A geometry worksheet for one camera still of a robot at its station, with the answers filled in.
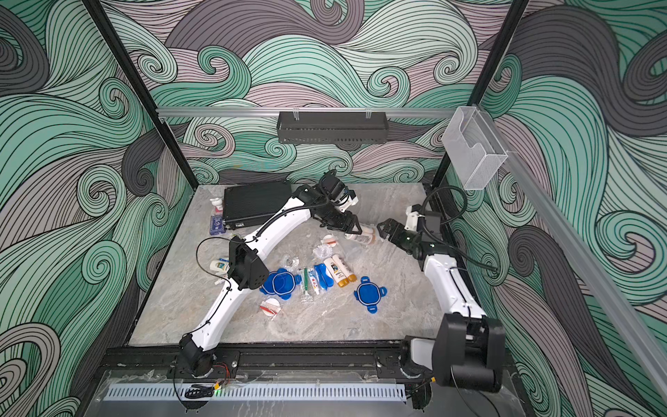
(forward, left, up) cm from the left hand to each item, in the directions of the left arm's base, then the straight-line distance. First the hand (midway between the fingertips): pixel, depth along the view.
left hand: (355, 226), depth 86 cm
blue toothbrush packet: (-12, +10, -16) cm, 23 cm away
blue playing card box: (+10, +55, -14) cm, 58 cm away
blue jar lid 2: (-17, -5, -17) cm, 24 cm away
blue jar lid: (-14, +25, -15) cm, 32 cm away
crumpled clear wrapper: (-1, +12, -16) cm, 20 cm away
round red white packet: (-22, +28, -16) cm, 39 cm away
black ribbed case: (+22, +43, -15) cm, 51 cm away
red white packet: (+5, +9, -16) cm, 18 cm away
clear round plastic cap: (-5, +24, -16) cm, 29 cm away
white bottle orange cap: (-8, +48, -12) cm, 50 cm away
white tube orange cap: (-11, +6, -14) cm, 19 cm away
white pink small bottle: (+18, +55, -9) cm, 59 cm away
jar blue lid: (-1, -5, -3) cm, 6 cm away
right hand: (-1, -10, 0) cm, 10 cm away
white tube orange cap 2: (-10, +3, -14) cm, 17 cm away
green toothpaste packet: (-13, +17, -15) cm, 26 cm away
